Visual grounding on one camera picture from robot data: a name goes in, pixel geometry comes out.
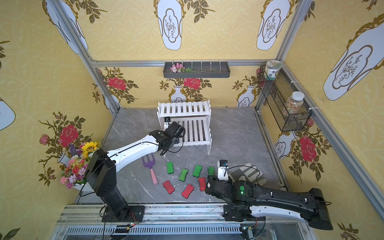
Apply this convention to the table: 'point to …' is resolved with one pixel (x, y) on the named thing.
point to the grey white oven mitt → (249, 173)
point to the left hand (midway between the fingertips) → (166, 134)
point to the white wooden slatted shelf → (195, 117)
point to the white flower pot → (87, 188)
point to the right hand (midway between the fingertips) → (211, 177)
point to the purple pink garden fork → (150, 164)
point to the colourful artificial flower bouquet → (75, 172)
